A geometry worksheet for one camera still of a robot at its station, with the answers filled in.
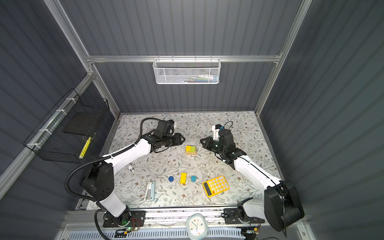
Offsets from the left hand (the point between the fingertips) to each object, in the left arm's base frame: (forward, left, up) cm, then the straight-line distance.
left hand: (183, 139), depth 87 cm
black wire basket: (-3, +57, +13) cm, 59 cm away
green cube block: (+1, -6, -12) cm, 13 cm away
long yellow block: (-18, +1, -15) cm, 23 cm away
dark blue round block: (-18, +8, -15) cm, 25 cm away
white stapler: (-25, +19, -13) cm, 34 cm away
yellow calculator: (-24, -17, -13) cm, 32 cm away
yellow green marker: (-12, +45, +12) cm, 48 cm away
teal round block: (-18, -5, -15) cm, 24 cm away
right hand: (-5, -10, +4) cm, 12 cm away
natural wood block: (-2, -6, -13) cm, 15 cm away
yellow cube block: (+1, -3, -11) cm, 12 cm away
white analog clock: (-42, -5, -12) cm, 44 cm away
